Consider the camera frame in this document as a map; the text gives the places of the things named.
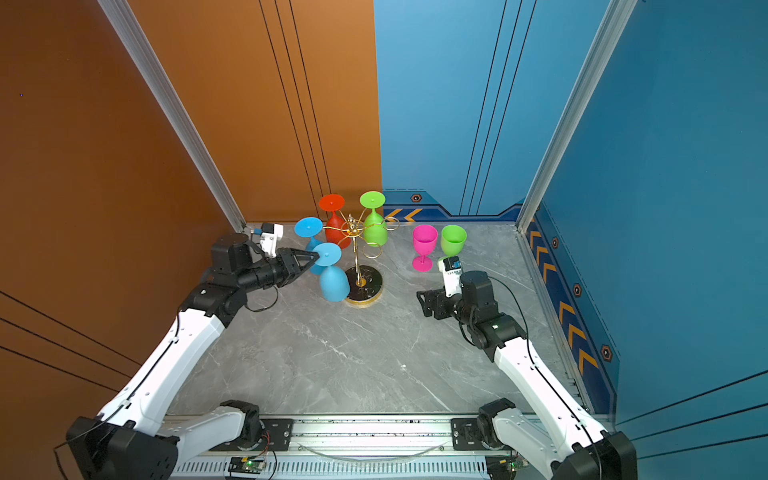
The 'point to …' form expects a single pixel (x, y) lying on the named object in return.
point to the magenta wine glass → (425, 241)
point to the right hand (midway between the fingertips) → (428, 291)
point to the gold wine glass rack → (364, 283)
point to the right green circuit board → (513, 463)
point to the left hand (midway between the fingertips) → (318, 254)
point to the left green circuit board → (246, 465)
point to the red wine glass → (337, 231)
